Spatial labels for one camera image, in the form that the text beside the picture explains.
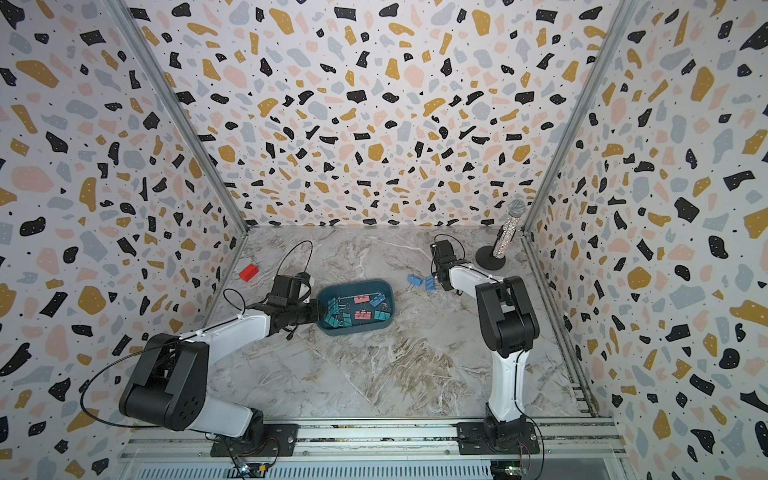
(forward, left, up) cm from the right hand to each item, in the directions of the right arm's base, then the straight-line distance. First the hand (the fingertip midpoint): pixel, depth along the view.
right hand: (462, 271), depth 102 cm
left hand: (-16, +44, +2) cm, 47 cm away
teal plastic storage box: (-13, +37, -3) cm, 39 cm away
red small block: (0, +75, -2) cm, 75 cm away
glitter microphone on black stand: (+6, -11, 0) cm, 13 cm away
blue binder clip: (0, +16, -5) cm, 17 cm away
